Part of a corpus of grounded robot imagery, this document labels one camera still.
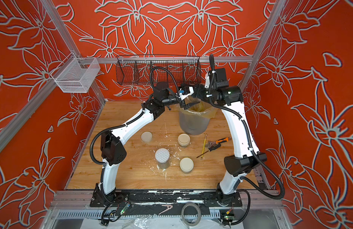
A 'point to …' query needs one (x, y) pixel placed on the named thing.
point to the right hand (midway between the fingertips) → (196, 90)
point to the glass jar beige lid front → (186, 165)
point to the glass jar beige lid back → (183, 140)
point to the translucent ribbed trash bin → (193, 122)
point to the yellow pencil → (203, 146)
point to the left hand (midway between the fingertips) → (196, 90)
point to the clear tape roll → (199, 213)
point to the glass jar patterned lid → (162, 156)
